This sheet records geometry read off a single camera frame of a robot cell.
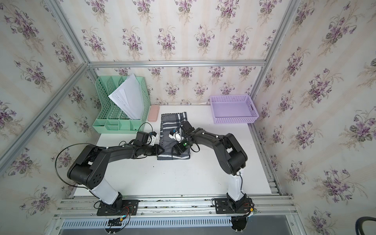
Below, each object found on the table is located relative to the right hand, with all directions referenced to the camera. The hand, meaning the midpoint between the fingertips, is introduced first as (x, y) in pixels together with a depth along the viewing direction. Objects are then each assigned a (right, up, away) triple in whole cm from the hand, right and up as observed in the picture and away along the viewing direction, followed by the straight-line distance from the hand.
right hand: (177, 150), depth 92 cm
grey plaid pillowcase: (-7, +18, +18) cm, 26 cm away
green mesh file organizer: (-49, +20, +10) cm, 54 cm away
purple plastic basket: (+45, +29, +29) cm, 61 cm away
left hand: (-9, -1, +1) cm, 9 cm away
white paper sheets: (-33, +36, +5) cm, 49 cm away
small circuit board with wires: (-29, -31, -20) cm, 47 cm away
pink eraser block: (-21, +25, +24) cm, 40 cm away
